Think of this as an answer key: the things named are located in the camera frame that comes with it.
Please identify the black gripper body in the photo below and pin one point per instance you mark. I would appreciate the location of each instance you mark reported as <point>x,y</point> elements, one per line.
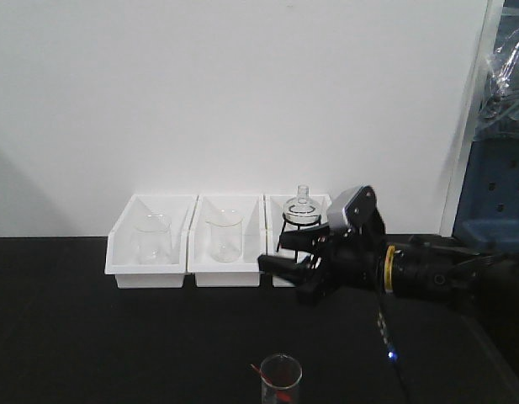
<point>356,261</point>

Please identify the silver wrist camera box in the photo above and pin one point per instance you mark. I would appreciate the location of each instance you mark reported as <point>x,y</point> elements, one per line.
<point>339,214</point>

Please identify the white plastic bin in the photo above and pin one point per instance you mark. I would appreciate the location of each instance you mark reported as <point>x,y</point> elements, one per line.
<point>116,252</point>
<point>196,252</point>
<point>271,219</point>

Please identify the small glass beaker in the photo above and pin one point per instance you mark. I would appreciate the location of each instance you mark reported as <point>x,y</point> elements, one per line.
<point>280,391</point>

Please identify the blue perforated rack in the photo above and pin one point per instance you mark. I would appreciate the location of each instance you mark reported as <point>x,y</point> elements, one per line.
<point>494,189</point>

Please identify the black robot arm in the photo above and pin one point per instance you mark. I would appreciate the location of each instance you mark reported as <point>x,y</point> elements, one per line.
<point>427,273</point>

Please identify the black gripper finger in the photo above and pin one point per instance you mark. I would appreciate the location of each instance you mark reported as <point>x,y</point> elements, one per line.
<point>284,269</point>
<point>301,240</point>

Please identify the large glass beaker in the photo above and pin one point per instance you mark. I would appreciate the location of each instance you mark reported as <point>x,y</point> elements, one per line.
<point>151,240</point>
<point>223,240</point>

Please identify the black robot base cover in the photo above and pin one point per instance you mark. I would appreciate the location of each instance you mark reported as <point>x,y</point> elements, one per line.
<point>452,357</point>

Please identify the crumpled clear plastic sheet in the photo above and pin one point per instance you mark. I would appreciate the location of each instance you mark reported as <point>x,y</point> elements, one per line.
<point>507,63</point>

